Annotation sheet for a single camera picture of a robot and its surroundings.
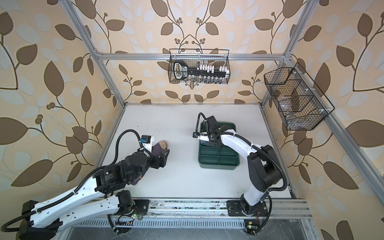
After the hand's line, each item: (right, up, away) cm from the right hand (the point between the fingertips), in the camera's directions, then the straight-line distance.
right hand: (212, 136), depth 91 cm
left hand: (-25, -4, -21) cm, 33 cm away
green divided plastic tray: (+1, -11, +1) cm, 12 cm away
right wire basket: (+43, +18, -18) cm, 49 cm away
